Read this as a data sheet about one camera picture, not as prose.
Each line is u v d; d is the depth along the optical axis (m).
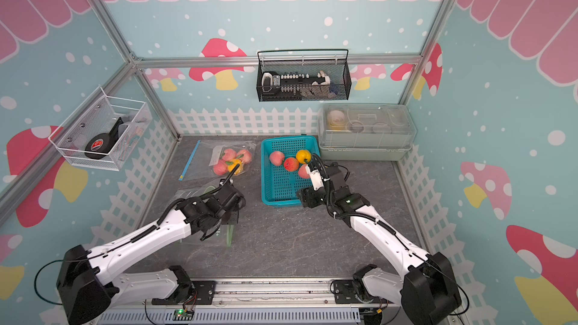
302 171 1.00
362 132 1.02
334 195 0.61
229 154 1.05
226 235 0.79
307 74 0.91
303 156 1.06
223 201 0.60
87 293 0.38
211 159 1.05
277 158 1.03
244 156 1.05
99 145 0.70
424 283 0.39
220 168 1.00
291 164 1.02
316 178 0.73
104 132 0.71
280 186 1.00
